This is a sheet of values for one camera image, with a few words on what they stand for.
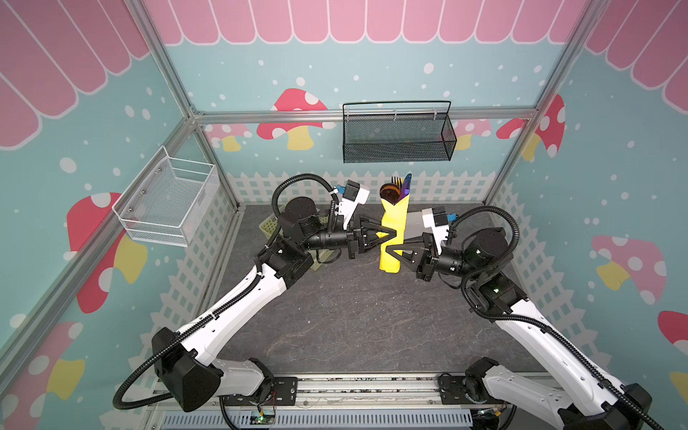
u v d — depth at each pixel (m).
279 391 0.75
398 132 1.41
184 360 0.38
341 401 0.74
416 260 0.55
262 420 0.72
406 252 0.59
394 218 0.52
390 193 0.50
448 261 0.54
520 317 0.45
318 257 0.57
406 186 0.49
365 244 0.53
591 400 0.39
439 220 0.51
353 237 0.51
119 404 0.37
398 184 0.49
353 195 0.50
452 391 0.74
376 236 0.56
